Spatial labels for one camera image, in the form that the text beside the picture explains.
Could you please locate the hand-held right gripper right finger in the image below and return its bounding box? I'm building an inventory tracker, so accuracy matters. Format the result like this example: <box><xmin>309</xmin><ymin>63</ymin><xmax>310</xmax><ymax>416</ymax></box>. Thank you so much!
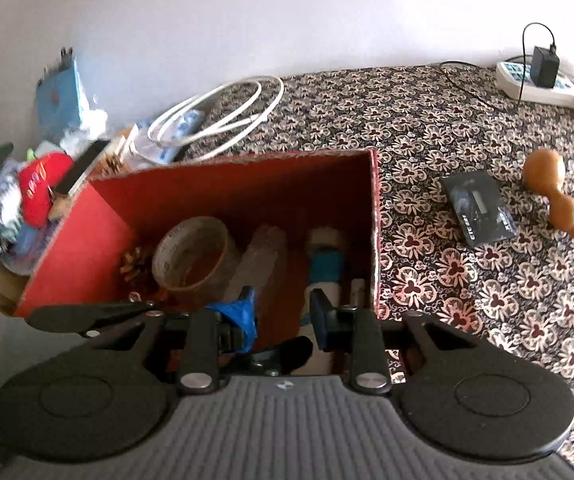
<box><xmin>309</xmin><ymin>289</ymin><xmax>474</xmax><ymax>393</ymax></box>

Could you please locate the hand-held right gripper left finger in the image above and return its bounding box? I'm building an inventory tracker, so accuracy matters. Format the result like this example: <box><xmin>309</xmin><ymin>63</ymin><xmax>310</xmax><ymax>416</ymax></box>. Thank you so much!
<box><xmin>24</xmin><ymin>285</ymin><xmax>259</xmax><ymax>396</ymax></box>

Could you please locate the blue and white bottle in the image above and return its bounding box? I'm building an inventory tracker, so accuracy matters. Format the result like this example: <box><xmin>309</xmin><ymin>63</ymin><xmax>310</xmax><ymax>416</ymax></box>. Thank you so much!
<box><xmin>302</xmin><ymin>226</ymin><xmax>351</xmax><ymax>322</ymax></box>

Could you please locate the clear plastic case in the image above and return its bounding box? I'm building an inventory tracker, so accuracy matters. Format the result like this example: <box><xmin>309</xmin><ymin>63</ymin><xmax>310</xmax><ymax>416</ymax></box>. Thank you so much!
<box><xmin>227</xmin><ymin>223</ymin><xmax>289</xmax><ymax>311</ymax></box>

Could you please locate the clear tape roll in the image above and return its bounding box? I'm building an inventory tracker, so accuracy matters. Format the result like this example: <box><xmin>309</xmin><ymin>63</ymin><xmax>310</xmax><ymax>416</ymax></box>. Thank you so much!
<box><xmin>150</xmin><ymin>215</ymin><xmax>238</xmax><ymax>304</ymax></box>

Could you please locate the red cardboard box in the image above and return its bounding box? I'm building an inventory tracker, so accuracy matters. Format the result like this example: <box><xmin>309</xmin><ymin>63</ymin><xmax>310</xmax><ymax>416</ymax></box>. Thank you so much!
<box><xmin>14</xmin><ymin>147</ymin><xmax>383</xmax><ymax>376</ymax></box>

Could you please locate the pinecone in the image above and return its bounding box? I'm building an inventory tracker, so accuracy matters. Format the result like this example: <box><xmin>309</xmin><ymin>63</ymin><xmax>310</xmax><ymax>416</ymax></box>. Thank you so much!
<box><xmin>119</xmin><ymin>247</ymin><xmax>151</xmax><ymax>284</ymax></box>

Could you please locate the floral printed bedsheet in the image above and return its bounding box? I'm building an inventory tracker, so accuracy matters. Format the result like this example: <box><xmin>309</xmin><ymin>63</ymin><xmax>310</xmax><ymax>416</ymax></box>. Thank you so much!
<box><xmin>182</xmin><ymin>62</ymin><xmax>574</xmax><ymax>479</ymax></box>

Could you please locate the dark flat package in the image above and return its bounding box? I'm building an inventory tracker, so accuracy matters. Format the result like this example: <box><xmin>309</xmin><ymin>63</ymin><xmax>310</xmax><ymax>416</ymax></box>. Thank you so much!
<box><xmin>439</xmin><ymin>169</ymin><xmax>519</xmax><ymax>249</ymax></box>

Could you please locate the beige wooden item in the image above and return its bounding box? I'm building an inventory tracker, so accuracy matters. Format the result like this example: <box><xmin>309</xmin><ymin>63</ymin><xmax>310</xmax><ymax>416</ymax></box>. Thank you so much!
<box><xmin>102</xmin><ymin>127</ymin><xmax>141</xmax><ymax>171</ymax></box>

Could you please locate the blue white plastic packet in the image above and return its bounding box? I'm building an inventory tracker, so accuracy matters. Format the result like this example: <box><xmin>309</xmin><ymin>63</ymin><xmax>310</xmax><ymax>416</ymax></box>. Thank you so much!
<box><xmin>134</xmin><ymin>108</ymin><xmax>207</xmax><ymax>164</ymax></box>

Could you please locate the black flat object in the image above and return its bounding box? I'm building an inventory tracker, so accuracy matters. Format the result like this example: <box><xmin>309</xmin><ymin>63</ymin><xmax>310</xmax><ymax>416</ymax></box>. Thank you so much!
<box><xmin>52</xmin><ymin>138</ymin><xmax>113</xmax><ymax>196</ymax></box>

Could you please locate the red plush toy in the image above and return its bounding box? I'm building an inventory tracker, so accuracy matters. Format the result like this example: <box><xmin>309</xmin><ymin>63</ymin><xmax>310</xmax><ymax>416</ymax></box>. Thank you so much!
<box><xmin>16</xmin><ymin>152</ymin><xmax>76</xmax><ymax>226</ymax></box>

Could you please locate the clear plastic bag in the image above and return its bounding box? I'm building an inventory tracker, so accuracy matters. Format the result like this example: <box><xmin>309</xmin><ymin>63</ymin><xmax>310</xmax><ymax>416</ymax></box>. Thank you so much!
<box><xmin>59</xmin><ymin>109</ymin><xmax>111</xmax><ymax>154</ymax></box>

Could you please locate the brown gourd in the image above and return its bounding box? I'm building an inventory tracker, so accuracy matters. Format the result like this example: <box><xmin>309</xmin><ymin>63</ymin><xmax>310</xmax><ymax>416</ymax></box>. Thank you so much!
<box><xmin>522</xmin><ymin>148</ymin><xmax>574</xmax><ymax>255</ymax></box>

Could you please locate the white power strip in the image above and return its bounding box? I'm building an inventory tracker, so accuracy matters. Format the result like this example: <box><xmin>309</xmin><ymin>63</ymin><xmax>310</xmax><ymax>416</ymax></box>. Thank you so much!
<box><xmin>495</xmin><ymin>59</ymin><xmax>574</xmax><ymax>110</ymax></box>

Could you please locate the black power adapter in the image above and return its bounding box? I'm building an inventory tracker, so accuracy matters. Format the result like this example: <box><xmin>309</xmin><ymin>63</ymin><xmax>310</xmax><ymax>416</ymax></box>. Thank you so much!
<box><xmin>532</xmin><ymin>45</ymin><xmax>560</xmax><ymax>90</ymax></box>

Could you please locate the white coiled cable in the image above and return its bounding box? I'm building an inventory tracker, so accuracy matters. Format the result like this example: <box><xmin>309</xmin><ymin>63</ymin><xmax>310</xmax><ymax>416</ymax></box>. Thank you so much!
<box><xmin>145</xmin><ymin>75</ymin><xmax>286</xmax><ymax>161</ymax></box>

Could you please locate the black adapter cable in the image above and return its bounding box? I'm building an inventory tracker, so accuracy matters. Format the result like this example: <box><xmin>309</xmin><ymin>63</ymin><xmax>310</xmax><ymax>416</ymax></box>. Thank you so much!
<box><xmin>439</xmin><ymin>22</ymin><xmax>559</xmax><ymax>106</ymax></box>

